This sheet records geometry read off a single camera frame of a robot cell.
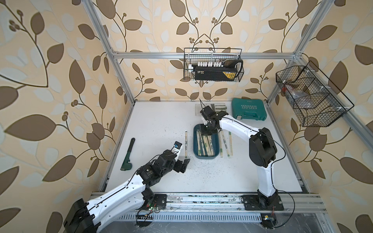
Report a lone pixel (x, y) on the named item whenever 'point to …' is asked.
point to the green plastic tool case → (248, 108)
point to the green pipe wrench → (127, 165)
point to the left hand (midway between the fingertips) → (182, 156)
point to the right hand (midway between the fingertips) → (203, 133)
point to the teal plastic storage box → (215, 140)
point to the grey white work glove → (216, 107)
